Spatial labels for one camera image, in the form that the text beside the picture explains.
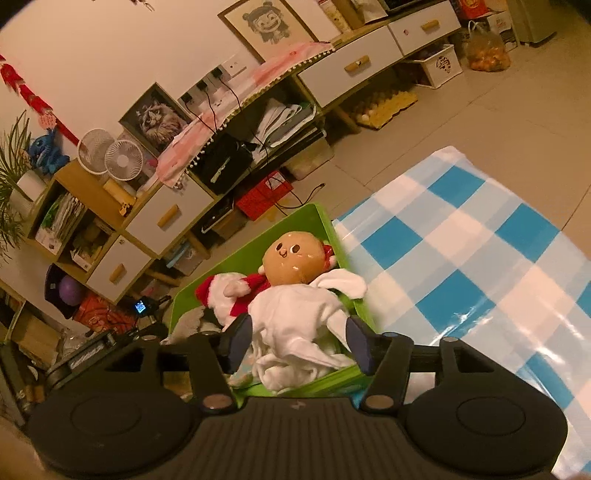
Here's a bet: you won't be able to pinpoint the framed cat picture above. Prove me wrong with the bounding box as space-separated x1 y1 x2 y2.
119 83 191 158

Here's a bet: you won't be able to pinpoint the blue alien plush toy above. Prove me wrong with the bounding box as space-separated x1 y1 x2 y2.
27 127 70 175

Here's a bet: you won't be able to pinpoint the pink fringed cloth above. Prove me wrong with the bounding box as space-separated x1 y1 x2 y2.
154 41 335 188

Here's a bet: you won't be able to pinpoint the framed cartoon figure picture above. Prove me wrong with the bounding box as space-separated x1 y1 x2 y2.
218 0 319 63

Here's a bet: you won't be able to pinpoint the clear plastic storage box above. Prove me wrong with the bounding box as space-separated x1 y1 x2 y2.
286 138 335 181

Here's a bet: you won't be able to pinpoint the orange patterned bag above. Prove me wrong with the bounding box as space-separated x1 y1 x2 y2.
74 295 125 333

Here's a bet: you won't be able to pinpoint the plastic bag of oranges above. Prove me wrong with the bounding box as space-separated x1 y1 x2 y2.
464 21 511 72

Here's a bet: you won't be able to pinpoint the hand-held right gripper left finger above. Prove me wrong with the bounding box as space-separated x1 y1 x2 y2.
104 316 254 411

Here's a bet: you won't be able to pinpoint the shelf papers and boxes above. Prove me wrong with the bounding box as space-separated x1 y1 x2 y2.
36 191 88 252

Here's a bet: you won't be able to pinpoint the white desk fan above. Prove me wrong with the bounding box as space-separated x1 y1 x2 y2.
105 140 142 178
77 128 115 175

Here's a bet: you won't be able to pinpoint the blue white checked mat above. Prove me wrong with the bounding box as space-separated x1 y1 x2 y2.
332 145 591 480

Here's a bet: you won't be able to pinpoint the purple ball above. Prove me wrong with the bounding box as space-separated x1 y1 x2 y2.
59 276 83 306

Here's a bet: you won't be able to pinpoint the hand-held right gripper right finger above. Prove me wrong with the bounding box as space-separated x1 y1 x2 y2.
345 316 490 414

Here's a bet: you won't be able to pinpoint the yellow egg trays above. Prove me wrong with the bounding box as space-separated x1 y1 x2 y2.
353 90 419 130

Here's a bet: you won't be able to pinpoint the white wall socket panel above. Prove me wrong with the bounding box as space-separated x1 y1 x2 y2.
180 55 247 107

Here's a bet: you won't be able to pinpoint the wooden cabinet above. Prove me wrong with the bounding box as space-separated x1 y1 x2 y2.
25 0 462 305

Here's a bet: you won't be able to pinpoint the white crate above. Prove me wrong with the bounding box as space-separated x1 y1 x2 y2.
413 44 463 89

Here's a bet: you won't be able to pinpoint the white plant pot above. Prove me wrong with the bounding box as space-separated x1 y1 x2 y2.
9 170 47 208

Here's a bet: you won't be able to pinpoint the green plastic bin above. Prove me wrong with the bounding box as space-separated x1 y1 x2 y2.
168 203 384 409

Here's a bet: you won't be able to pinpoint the checked blue orange plush doll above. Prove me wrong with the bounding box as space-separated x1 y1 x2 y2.
228 364 254 388

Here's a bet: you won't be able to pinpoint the brown bun plush toy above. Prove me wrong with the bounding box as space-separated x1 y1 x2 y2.
256 230 340 287

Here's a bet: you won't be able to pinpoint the white drawer with wooden handle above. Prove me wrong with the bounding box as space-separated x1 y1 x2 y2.
388 0 462 56
298 30 400 109
87 240 153 303
124 182 215 257

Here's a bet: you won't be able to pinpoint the white cloth garment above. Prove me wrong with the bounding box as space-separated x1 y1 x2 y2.
222 268 368 395

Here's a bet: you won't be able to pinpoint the black bag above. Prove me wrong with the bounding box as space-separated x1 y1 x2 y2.
191 134 254 195

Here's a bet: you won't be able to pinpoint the stack of folded papers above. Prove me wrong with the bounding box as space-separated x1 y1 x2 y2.
255 99 317 148

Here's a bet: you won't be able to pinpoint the red box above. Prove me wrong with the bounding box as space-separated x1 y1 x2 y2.
235 172 294 221

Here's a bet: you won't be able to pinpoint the red white plush toy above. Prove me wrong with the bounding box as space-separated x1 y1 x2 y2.
195 272 271 330

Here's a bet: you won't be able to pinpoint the beige grey plush rabbit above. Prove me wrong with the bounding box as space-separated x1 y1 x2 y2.
173 307 218 340

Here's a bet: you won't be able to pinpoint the green houseplant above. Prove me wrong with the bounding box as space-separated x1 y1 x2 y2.
0 111 40 264

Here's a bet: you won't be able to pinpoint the red wall decoration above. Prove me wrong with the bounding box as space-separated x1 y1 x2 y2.
0 54 79 144

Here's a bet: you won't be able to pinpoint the yellow paper roll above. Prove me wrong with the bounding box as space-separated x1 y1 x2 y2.
102 179 137 206

